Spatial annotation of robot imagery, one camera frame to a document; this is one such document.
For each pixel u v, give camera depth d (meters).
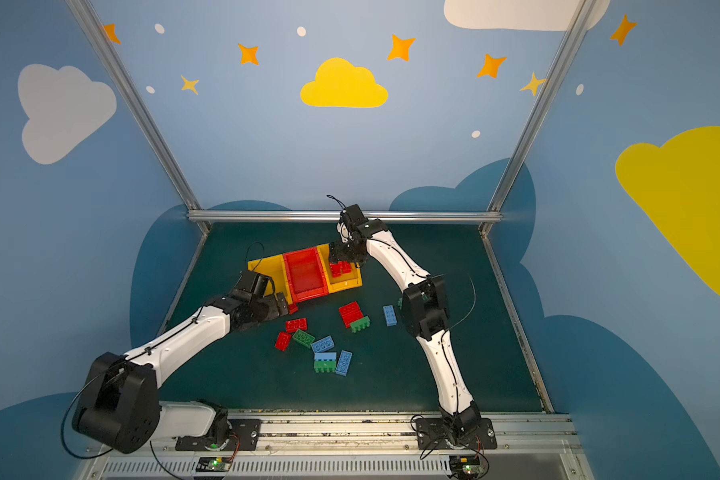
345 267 1.07
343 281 1.01
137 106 0.85
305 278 1.04
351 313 0.96
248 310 0.66
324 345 0.89
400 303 0.99
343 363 0.88
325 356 0.86
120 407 0.41
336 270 1.07
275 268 1.01
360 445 0.73
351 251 0.86
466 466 0.72
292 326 0.93
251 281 0.69
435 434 0.75
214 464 0.71
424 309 0.60
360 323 0.93
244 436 0.74
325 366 0.83
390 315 0.96
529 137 0.93
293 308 0.96
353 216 0.80
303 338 0.91
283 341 0.90
